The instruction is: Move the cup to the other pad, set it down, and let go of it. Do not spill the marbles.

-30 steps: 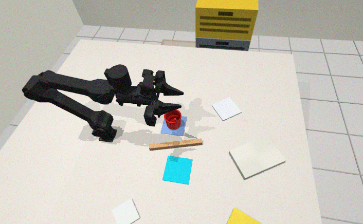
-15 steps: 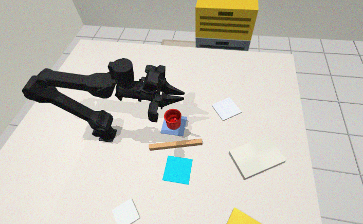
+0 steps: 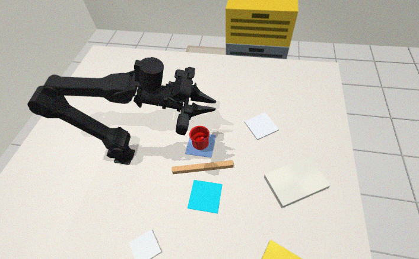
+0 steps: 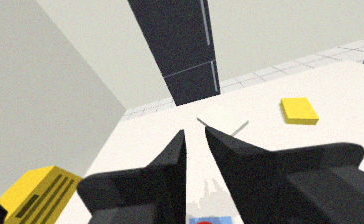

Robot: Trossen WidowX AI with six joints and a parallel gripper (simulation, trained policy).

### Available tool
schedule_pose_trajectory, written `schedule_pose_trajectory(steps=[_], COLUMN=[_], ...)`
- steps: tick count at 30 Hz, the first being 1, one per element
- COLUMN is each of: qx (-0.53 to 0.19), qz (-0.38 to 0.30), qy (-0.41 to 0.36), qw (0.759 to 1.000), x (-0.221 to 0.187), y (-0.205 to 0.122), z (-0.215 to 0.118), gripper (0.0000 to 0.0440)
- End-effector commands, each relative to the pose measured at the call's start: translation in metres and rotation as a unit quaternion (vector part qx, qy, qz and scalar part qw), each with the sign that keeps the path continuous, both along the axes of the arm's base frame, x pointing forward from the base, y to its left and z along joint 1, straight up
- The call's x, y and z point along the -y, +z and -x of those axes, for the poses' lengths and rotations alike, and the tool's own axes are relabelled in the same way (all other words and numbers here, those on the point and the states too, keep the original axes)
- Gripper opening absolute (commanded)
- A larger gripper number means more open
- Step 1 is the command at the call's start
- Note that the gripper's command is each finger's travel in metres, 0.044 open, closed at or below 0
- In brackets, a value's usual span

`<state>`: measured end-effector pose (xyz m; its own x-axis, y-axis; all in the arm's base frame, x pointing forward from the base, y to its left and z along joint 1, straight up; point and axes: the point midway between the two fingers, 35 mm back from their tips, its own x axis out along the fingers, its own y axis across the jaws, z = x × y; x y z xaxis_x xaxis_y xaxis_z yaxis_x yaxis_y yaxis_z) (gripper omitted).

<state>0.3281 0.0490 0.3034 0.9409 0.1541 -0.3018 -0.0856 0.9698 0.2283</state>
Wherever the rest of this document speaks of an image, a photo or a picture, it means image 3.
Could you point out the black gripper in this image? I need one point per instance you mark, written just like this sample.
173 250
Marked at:
187 111

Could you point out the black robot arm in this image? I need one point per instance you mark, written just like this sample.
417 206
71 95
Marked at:
48 100

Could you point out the tan flat bar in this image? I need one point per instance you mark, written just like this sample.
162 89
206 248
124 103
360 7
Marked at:
202 167

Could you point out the red cup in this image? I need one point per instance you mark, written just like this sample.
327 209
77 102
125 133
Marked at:
195 135

